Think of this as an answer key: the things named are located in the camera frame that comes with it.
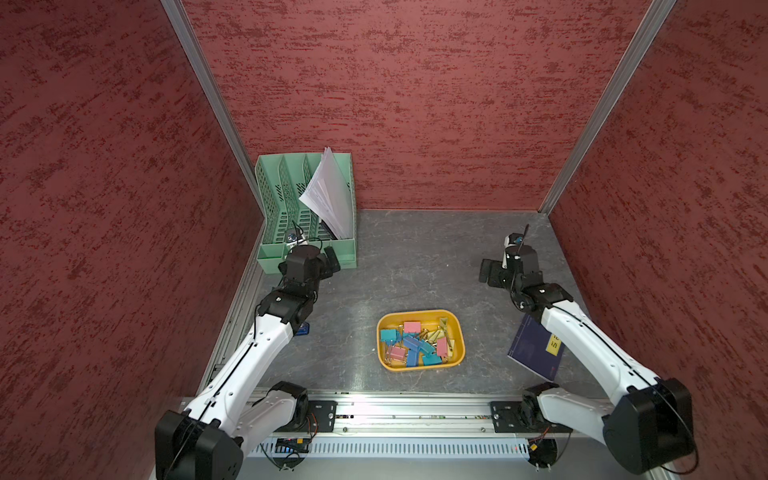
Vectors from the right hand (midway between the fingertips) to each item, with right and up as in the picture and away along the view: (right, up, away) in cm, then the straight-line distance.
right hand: (495, 270), depth 85 cm
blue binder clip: (-24, -25, -3) cm, 35 cm away
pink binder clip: (-24, -17, +2) cm, 30 cm away
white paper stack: (-50, +23, +10) cm, 56 cm away
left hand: (-51, +4, -5) cm, 52 cm away
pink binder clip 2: (-29, -23, -2) cm, 37 cm away
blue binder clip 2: (-24, -20, -3) cm, 32 cm away
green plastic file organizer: (-70, +16, +29) cm, 78 cm away
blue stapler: (-57, -18, +3) cm, 59 cm away
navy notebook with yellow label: (+12, -23, -1) cm, 25 cm away
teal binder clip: (-31, -19, 0) cm, 36 cm away
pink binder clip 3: (-16, -22, -1) cm, 27 cm away
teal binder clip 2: (-19, -25, -2) cm, 31 cm away
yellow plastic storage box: (-22, -20, -1) cm, 30 cm away
